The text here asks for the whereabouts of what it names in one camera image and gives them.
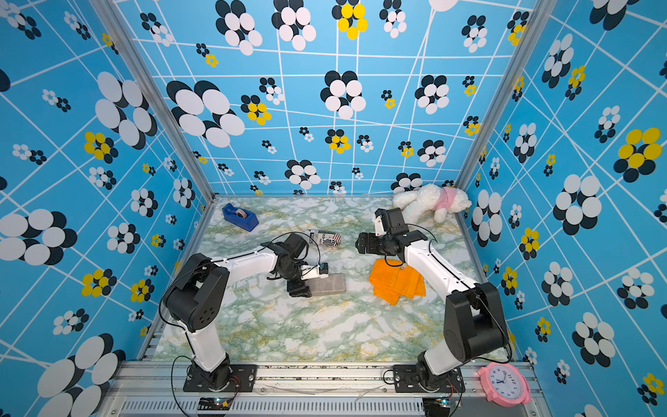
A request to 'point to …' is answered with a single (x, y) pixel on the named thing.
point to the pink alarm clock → (505, 385)
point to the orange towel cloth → (393, 280)
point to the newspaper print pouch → (326, 238)
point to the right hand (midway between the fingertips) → (371, 243)
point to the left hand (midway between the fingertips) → (311, 281)
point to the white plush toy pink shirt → (432, 199)
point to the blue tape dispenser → (241, 217)
